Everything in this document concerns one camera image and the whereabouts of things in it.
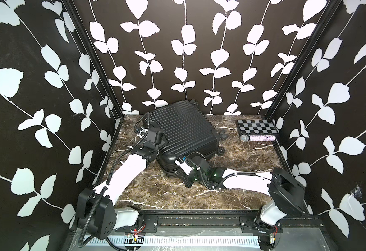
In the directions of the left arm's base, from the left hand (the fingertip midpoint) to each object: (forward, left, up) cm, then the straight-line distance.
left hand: (159, 135), depth 83 cm
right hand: (-19, -9, -9) cm, 23 cm away
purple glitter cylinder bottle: (+9, -55, -17) cm, 58 cm away
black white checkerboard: (+19, -67, -18) cm, 72 cm away
